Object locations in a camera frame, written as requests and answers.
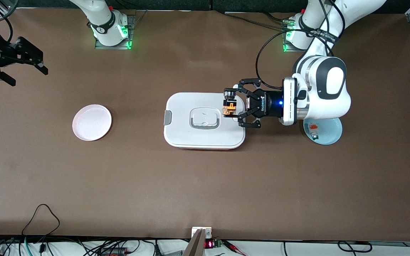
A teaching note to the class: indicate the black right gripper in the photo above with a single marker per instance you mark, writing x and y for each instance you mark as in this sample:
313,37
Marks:
8,53

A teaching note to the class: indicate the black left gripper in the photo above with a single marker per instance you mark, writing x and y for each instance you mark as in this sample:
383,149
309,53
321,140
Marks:
269,102

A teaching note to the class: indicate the orange push-button switch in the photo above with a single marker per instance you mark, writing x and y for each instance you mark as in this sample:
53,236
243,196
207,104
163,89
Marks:
230,107

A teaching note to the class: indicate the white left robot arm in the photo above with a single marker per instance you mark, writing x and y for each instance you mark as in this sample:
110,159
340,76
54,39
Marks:
333,81

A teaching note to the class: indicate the white lidded pink box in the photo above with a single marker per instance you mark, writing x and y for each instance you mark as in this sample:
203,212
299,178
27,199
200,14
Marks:
198,137

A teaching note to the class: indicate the white orange small part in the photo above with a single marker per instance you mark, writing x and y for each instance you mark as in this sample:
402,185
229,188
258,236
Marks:
313,131

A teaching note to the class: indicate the light blue plate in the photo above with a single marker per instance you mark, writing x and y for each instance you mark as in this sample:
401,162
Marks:
331,133

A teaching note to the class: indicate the pink plate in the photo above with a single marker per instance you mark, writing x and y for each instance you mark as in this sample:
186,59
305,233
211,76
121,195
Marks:
92,122

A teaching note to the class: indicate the red clip leads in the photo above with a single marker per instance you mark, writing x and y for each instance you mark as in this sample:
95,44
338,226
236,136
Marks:
233,246

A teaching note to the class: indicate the red digit display module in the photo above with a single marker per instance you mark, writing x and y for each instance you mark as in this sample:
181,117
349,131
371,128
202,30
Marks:
209,244

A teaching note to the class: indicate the orange black connector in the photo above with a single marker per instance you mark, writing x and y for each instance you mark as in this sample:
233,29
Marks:
114,252

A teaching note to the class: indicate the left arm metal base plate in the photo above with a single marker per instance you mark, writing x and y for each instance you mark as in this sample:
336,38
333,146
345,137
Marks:
287,49

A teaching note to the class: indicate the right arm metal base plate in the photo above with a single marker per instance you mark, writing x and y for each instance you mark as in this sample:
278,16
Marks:
100,47

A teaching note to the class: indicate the white mount bracket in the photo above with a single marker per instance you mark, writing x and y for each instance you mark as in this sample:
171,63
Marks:
208,233

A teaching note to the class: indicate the aluminium camera mount beam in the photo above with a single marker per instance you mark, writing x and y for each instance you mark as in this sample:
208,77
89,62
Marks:
196,247

